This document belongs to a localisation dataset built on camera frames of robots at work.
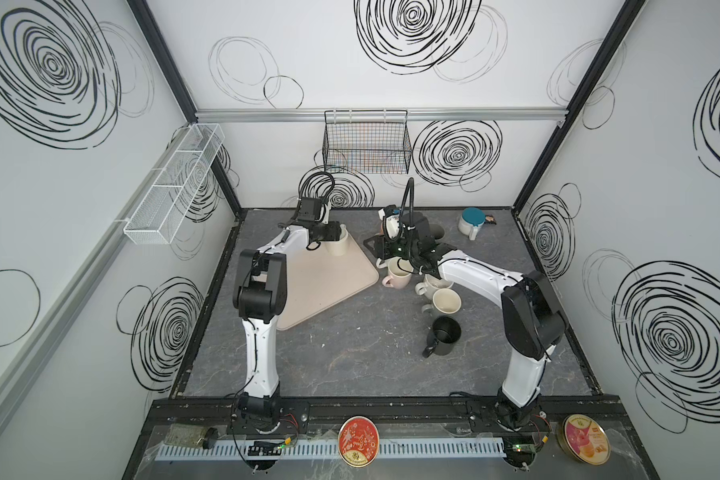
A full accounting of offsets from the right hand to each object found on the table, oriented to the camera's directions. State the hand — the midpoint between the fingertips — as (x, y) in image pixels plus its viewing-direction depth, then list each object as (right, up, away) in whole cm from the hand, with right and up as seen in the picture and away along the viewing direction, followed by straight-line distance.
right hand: (364, 241), depth 87 cm
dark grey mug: (+25, +3, +15) cm, 29 cm away
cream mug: (-9, -2, +17) cm, 19 cm away
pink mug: (+11, -13, +7) cm, 18 cm away
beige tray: (-15, -12, +4) cm, 20 cm away
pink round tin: (+51, -45, -19) cm, 71 cm away
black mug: (+23, -27, -3) cm, 36 cm away
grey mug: (+24, -18, +1) cm, 30 cm away
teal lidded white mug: (+39, +7, +21) cm, 45 cm away
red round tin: (-1, -46, -20) cm, 50 cm away
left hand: (-10, +4, +17) cm, 20 cm away
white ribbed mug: (+9, -6, -7) cm, 13 cm away
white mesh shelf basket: (-51, +10, -12) cm, 53 cm away
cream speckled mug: (+20, -13, +1) cm, 24 cm away
